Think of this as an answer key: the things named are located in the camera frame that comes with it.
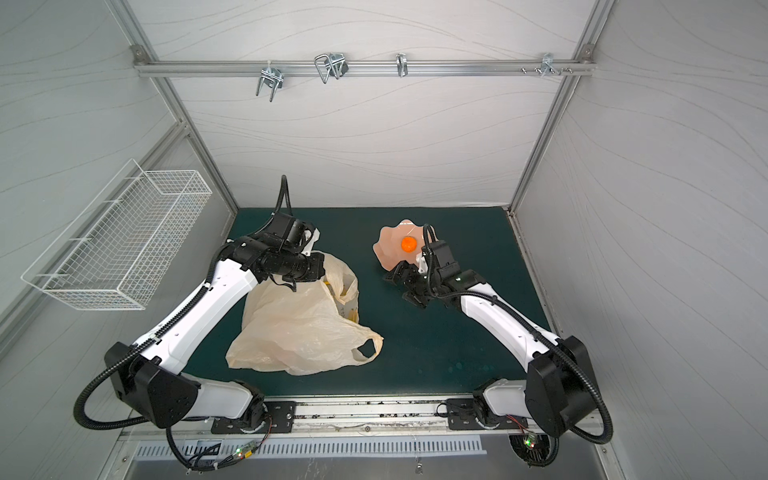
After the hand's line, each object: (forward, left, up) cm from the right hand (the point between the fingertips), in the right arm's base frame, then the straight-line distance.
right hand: (395, 278), depth 81 cm
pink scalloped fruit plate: (+24, 0, -15) cm, 29 cm away
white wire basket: (-7, +64, +17) cm, 67 cm away
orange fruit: (+22, -4, -13) cm, 26 cm away
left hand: (-1, +17, +5) cm, 18 cm away
